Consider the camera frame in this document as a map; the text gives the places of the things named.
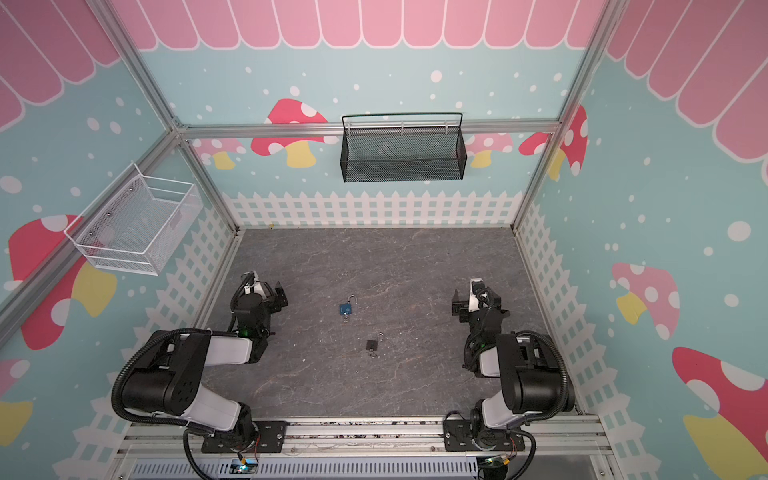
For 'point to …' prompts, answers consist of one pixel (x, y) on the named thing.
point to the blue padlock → (346, 308)
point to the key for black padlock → (372, 355)
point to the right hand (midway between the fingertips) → (473, 288)
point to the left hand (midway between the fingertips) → (265, 290)
